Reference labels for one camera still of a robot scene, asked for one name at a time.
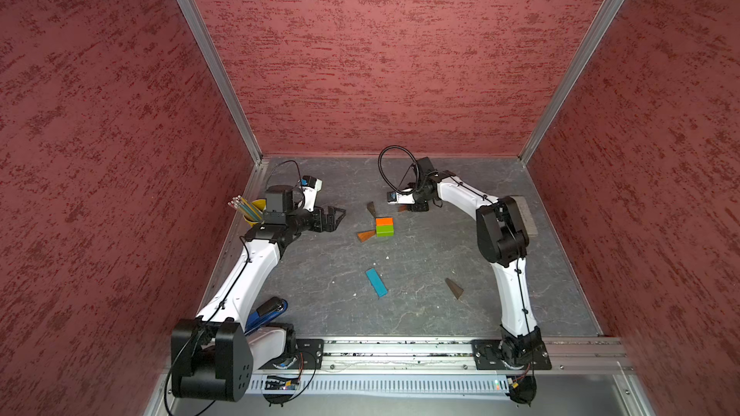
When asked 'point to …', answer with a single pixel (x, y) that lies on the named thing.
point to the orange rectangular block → (383, 221)
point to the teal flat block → (377, 282)
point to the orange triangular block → (363, 236)
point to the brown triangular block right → (457, 291)
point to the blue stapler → (266, 311)
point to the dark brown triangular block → (371, 207)
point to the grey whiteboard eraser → (521, 217)
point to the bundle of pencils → (238, 202)
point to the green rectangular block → (384, 230)
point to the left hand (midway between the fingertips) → (331, 216)
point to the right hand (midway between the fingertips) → (410, 200)
